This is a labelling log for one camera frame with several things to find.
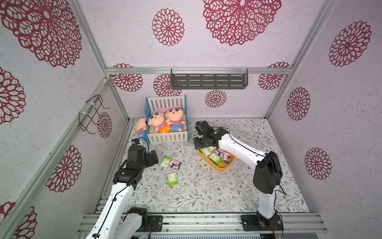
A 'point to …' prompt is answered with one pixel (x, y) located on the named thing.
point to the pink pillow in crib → (163, 109)
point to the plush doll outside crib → (141, 127)
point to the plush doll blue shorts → (175, 115)
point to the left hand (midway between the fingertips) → (148, 155)
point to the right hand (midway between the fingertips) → (205, 140)
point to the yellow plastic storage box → (222, 166)
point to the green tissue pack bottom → (216, 158)
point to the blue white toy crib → (156, 138)
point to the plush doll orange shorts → (157, 119)
